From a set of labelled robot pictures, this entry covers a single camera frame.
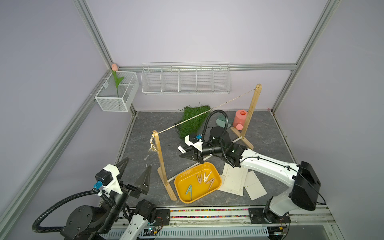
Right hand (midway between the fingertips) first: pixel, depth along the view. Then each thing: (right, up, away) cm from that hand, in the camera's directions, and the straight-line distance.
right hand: (179, 152), depth 66 cm
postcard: (+31, -20, +23) cm, 43 cm away
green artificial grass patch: (+4, +11, +40) cm, 41 cm away
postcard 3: (+39, -23, +18) cm, 49 cm away
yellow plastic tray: (+8, -21, +18) cm, 29 cm away
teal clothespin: (+4, -23, +15) cm, 28 cm away
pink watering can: (+37, +16, +36) cm, 54 cm away
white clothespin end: (+13, -19, +19) cm, 29 cm away
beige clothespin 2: (+16, -20, +19) cm, 32 cm away
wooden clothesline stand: (+39, +3, +37) cm, 54 cm away
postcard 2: (+22, -23, +17) cm, 36 cm away
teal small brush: (+26, +15, +49) cm, 57 cm away
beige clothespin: (+9, -19, +19) cm, 28 cm away
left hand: (-12, -1, -15) cm, 19 cm away
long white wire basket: (0, +43, +33) cm, 54 cm away
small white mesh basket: (-43, +27, +17) cm, 54 cm away
